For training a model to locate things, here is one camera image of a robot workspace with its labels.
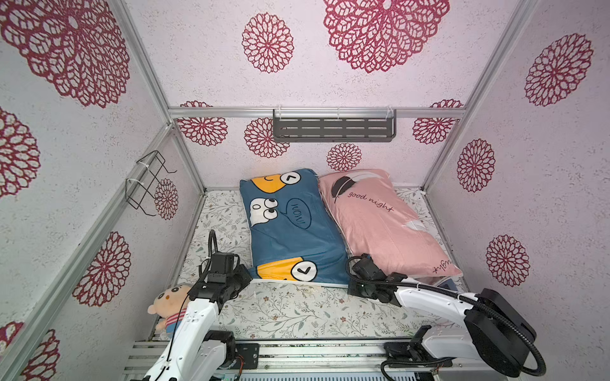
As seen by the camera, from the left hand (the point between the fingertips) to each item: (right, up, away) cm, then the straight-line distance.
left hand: (250, 275), depth 84 cm
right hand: (+35, -4, +3) cm, 36 cm away
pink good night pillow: (+46, +20, +8) cm, 51 cm away
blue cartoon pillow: (+15, +14, +10) cm, 23 cm away
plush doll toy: (-24, -7, -7) cm, 26 cm away
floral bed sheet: (+7, -12, -1) cm, 14 cm away
